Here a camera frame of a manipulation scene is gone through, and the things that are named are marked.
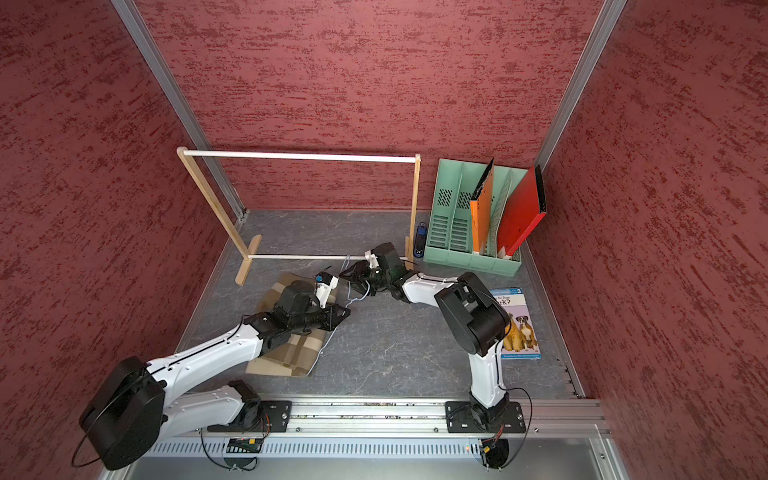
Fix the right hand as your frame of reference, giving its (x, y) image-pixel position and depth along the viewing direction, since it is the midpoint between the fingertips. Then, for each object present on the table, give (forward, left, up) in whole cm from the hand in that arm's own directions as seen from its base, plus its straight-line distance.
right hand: (343, 282), depth 89 cm
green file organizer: (+25, -38, -11) cm, 47 cm away
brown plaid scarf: (-19, +13, -7) cm, 24 cm away
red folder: (+21, -60, +6) cm, 63 cm away
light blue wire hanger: (-8, -4, +4) cm, 10 cm away
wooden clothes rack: (+17, +37, -7) cm, 41 cm away
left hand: (-12, -3, 0) cm, 12 cm away
